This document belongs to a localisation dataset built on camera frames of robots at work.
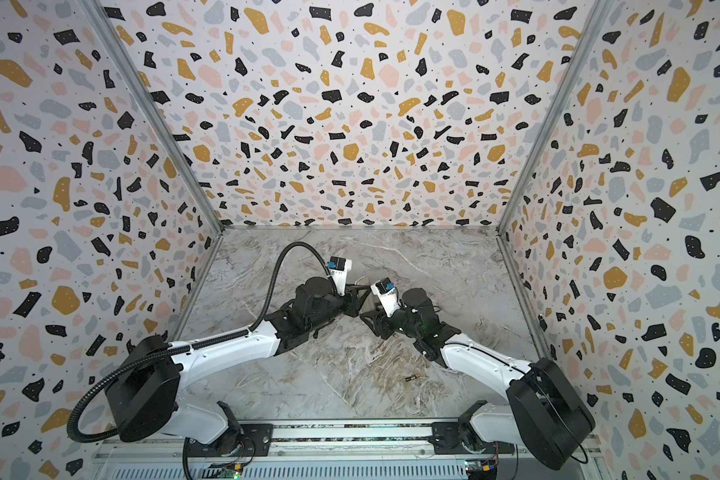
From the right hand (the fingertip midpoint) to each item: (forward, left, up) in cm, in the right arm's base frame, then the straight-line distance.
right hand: (363, 307), depth 81 cm
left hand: (+3, -2, +7) cm, 8 cm away
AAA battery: (-14, -13, -15) cm, 24 cm away
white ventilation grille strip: (-35, +16, -15) cm, 41 cm away
